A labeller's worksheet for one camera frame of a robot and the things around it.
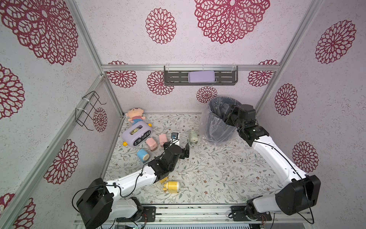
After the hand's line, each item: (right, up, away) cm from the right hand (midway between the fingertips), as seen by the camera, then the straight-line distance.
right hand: (225, 102), depth 75 cm
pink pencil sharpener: (-43, -24, +19) cm, 53 cm away
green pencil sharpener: (-15, -20, +21) cm, 33 cm away
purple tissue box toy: (-54, -18, +22) cm, 61 cm away
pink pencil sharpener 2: (-36, -21, +20) cm, 46 cm away
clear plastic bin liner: (-8, -15, +26) cm, 31 cm away
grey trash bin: (-1, -16, +11) cm, 19 cm away
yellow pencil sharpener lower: (-29, -45, +1) cm, 54 cm away
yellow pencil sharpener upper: (-33, -40, -3) cm, 52 cm away
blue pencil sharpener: (-47, -31, +13) cm, 58 cm away
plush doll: (-60, -4, +36) cm, 70 cm away
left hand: (-24, -23, +6) cm, 33 cm away
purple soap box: (-6, +19, +16) cm, 26 cm away
